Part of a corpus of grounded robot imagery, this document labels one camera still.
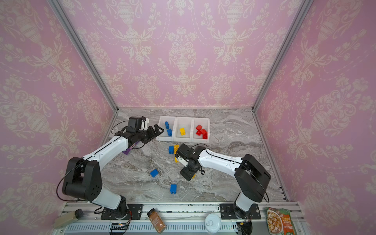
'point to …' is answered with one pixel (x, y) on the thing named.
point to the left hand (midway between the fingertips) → (160, 133)
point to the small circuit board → (118, 226)
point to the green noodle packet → (279, 221)
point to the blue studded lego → (167, 125)
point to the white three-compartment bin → (189, 123)
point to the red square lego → (199, 134)
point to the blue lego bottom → (173, 188)
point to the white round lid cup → (212, 223)
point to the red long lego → (205, 137)
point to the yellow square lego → (176, 160)
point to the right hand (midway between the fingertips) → (190, 171)
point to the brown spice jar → (157, 223)
